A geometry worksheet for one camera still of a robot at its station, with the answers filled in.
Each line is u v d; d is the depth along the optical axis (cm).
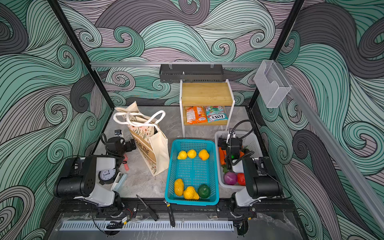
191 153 90
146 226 70
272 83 79
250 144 92
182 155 89
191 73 96
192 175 86
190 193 74
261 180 45
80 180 45
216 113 91
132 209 73
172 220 70
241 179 76
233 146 70
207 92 83
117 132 82
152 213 71
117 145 73
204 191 74
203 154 88
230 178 78
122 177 81
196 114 92
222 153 90
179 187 76
